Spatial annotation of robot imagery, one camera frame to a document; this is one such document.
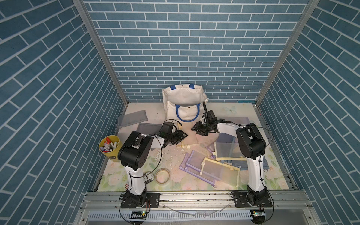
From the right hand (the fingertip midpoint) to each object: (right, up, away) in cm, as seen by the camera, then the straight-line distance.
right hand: (194, 130), depth 100 cm
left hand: (-4, -4, -5) cm, 7 cm away
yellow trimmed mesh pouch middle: (+22, -12, -10) cm, 27 cm away
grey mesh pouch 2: (-38, +1, +8) cm, 38 cm away
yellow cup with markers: (-50, -7, -19) cm, 54 cm away
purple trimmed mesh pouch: (-2, -19, -14) cm, 24 cm away
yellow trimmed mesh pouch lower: (+15, -23, -16) cm, 32 cm away
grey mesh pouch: (-53, +7, +10) cm, 54 cm away
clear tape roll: (-20, -25, -18) cm, 37 cm away
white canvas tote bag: (-8, +21, +13) cm, 26 cm away
